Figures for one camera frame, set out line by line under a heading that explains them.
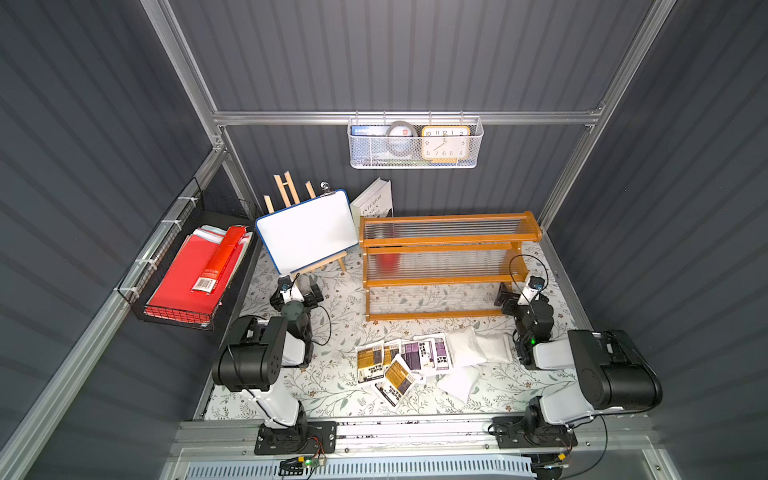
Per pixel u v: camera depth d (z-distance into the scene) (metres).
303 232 0.91
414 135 0.85
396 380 0.80
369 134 0.89
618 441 0.73
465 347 0.87
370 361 0.84
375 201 0.95
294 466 0.72
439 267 1.09
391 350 0.85
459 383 0.83
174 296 0.68
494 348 0.87
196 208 0.79
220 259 0.73
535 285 0.77
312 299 0.85
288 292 0.77
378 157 0.90
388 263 1.07
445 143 0.88
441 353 0.86
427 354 0.84
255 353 0.48
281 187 0.87
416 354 0.84
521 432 0.74
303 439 0.67
